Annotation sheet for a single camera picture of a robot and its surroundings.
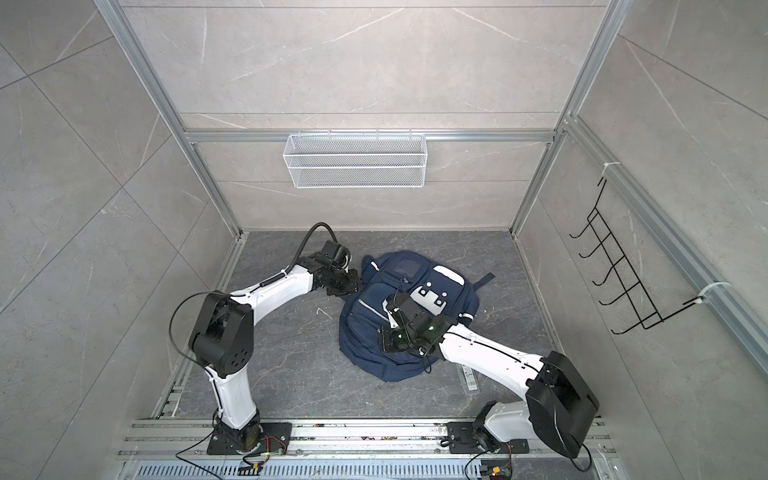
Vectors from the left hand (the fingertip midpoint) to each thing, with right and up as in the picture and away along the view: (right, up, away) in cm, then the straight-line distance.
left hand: (362, 281), depth 93 cm
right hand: (+6, -15, -12) cm, 20 cm away
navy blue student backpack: (+25, -2, +1) cm, 25 cm away
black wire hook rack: (+61, +2, -30) cm, 68 cm away
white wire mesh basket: (-3, +41, +8) cm, 42 cm away
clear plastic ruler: (+31, -26, -11) cm, 42 cm away
